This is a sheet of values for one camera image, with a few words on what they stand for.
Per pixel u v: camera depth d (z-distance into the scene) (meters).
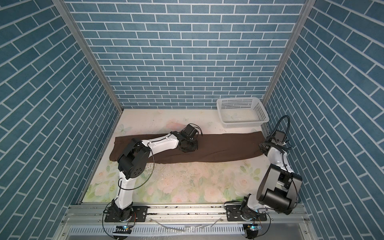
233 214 0.74
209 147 0.87
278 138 0.69
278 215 0.75
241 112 1.19
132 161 0.53
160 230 0.77
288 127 0.77
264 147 0.66
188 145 0.82
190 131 0.78
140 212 0.74
